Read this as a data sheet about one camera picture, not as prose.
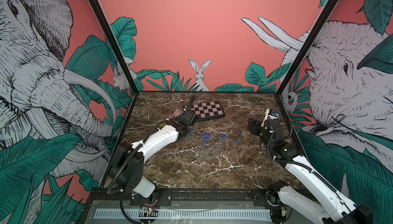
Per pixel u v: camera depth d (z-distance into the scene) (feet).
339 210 1.30
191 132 2.60
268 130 1.79
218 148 2.98
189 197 2.46
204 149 2.97
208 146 3.04
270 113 2.17
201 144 3.04
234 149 2.97
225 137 3.13
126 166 1.35
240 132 3.20
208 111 3.51
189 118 2.21
